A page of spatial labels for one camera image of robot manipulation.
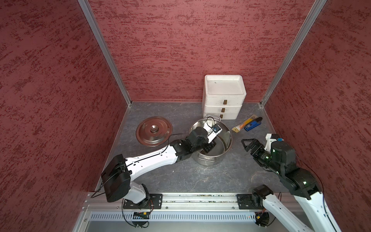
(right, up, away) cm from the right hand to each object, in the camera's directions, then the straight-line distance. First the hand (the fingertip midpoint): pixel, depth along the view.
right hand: (243, 148), depth 68 cm
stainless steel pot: (-3, -2, +27) cm, 28 cm away
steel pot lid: (-52, +4, +32) cm, 61 cm away
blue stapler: (+22, +10, +36) cm, 43 cm away
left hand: (-13, +4, +7) cm, 16 cm away
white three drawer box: (-4, +29, +24) cm, 38 cm away
